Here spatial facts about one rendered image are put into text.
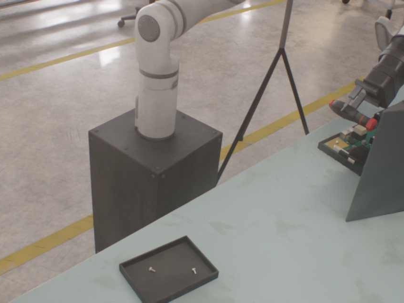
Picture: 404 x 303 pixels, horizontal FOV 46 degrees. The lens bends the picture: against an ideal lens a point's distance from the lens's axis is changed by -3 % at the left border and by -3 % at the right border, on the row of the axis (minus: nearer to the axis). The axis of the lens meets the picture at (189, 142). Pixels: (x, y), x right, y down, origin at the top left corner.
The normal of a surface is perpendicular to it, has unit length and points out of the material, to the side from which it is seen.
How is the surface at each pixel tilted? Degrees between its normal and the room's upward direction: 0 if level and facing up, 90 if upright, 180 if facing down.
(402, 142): 90
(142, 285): 0
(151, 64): 90
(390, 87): 90
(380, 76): 37
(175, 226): 0
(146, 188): 90
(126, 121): 0
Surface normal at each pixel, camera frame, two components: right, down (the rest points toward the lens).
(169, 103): 0.62, 0.48
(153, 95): -0.18, 0.55
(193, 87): 0.07, -0.82
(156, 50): -0.39, 0.53
